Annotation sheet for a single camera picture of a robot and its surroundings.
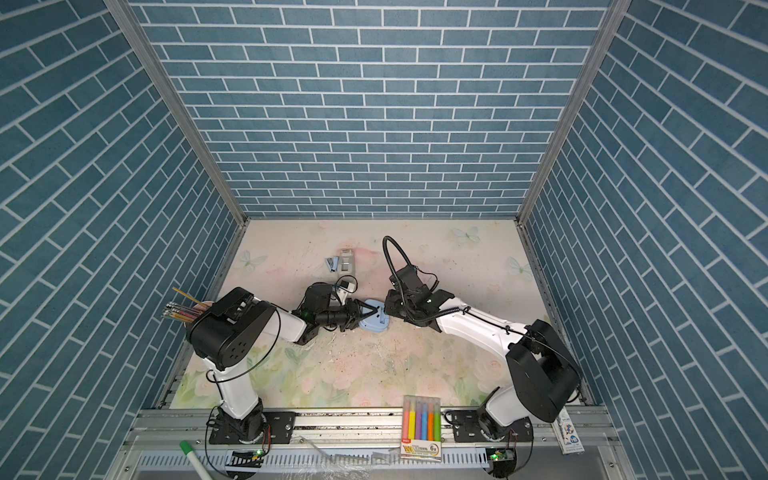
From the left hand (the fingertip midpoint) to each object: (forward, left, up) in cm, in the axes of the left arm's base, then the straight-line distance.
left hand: (380, 318), depth 89 cm
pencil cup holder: (-3, +51, +9) cm, 52 cm away
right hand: (+1, -2, +5) cm, 6 cm away
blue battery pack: (+22, +18, -3) cm, 29 cm away
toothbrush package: (-29, -47, -2) cm, 55 cm away
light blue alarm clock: (-1, +1, 0) cm, 2 cm away
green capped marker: (-33, +44, -4) cm, 55 cm away
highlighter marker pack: (-30, -11, -3) cm, 32 cm away
